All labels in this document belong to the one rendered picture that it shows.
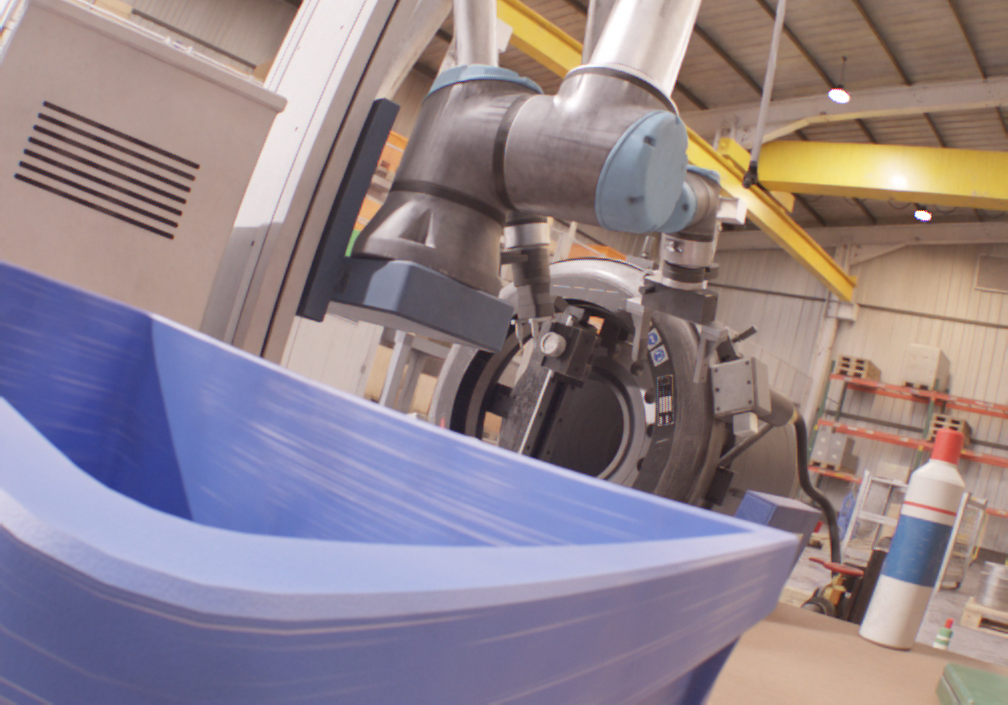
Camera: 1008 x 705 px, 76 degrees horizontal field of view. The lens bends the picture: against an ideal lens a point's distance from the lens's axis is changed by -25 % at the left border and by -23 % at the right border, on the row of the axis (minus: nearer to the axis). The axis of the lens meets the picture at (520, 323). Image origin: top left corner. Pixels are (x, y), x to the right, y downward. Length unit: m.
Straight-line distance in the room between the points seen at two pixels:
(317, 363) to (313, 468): 5.28
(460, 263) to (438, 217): 0.06
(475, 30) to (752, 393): 0.87
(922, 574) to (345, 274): 0.75
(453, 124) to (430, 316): 0.23
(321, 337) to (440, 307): 4.64
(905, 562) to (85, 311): 0.71
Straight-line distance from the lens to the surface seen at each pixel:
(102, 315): 0.36
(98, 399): 0.37
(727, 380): 1.59
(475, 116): 0.96
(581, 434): 2.08
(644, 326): 1.45
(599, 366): 1.86
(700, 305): 1.35
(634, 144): 0.87
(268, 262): 0.98
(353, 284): 0.98
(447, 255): 0.92
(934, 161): 13.83
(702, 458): 1.60
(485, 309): 0.95
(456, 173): 0.95
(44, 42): 0.83
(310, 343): 5.50
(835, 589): 1.21
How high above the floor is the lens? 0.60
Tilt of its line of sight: 6 degrees up
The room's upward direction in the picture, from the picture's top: 17 degrees clockwise
